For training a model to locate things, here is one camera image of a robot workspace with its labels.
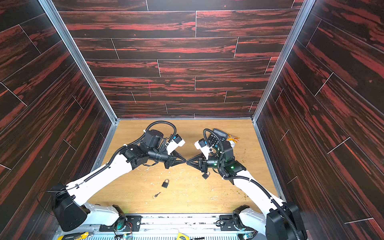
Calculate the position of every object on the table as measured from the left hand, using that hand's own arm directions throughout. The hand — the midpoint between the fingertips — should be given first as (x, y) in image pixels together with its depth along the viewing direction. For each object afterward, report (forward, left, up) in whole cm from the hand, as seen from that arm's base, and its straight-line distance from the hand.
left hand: (185, 161), depth 70 cm
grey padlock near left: (-2, +12, -24) cm, 27 cm away
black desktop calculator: (+29, -19, -22) cm, 41 cm away
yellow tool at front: (-28, +2, -22) cm, 36 cm away
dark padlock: (+4, -12, -24) cm, 27 cm away
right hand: (+2, -2, -3) cm, 4 cm away
